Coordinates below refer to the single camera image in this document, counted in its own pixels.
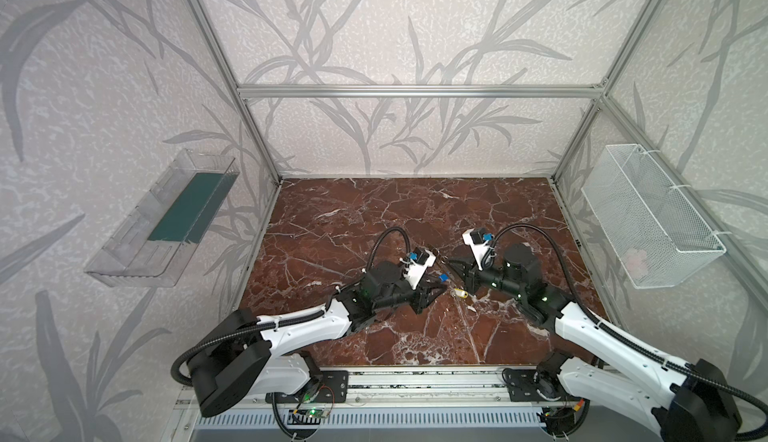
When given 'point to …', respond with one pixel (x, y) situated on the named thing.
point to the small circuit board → (317, 412)
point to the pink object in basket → (635, 258)
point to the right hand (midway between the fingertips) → (448, 252)
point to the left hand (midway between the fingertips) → (446, 280)
